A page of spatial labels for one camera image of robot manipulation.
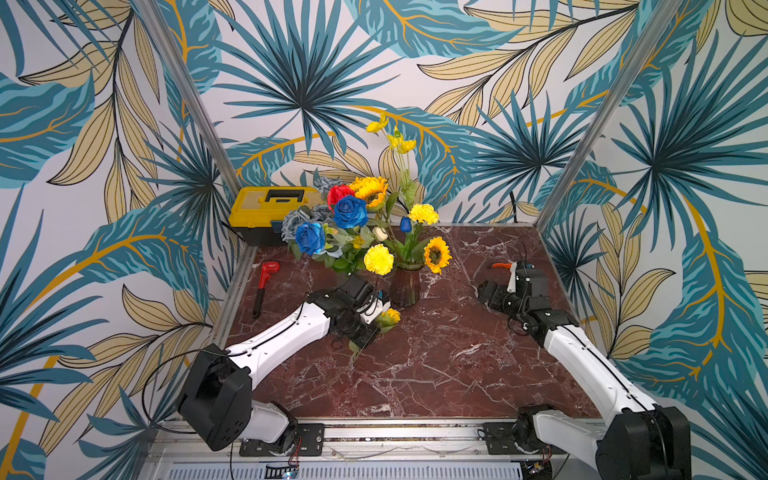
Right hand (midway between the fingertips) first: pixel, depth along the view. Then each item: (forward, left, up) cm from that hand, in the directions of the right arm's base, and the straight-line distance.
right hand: (494, 291), depth 85 cm
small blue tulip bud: (+12, +25, +16) cm, 32 cm away
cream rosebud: (+9, +32, +15) cm, 37 cm away
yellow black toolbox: (+31, +74, +2) cm, 80 cm away
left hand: (-12, +35, -4) cm, 38 cm away
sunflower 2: (+4, +17, +13) cm, 22 cm away
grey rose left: (+9, +54, +21) cm, 59 cm away
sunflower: (-8, +31, -1) cm, 32 cm away
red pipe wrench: (+18, +71, -11) cm, 74 cm away
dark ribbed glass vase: (+9, +24, -12) cm, 28 cm away
